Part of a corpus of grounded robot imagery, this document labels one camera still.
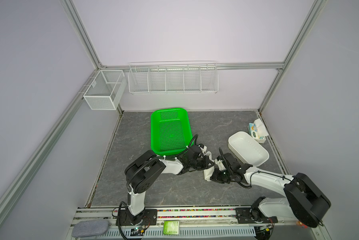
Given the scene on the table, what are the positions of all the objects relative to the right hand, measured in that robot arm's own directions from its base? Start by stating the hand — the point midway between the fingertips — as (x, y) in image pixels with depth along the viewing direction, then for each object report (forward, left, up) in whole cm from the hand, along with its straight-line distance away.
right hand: (210, 179), depth 86 cm
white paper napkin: (+3, +1, +5) cm, 6 cm away
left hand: (+5, -3, +6) cm, 8 cm away
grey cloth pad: (-24, +60, +2) cm, 64 cm away
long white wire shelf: (+57, +23, +31) cm, 69 cm away
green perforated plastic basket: (+35, +26, 0) cm, 44 cm away
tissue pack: (+31, -34, +5) cm, 47 cm away
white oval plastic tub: (+17, -24, +5) cm, 30 cm away
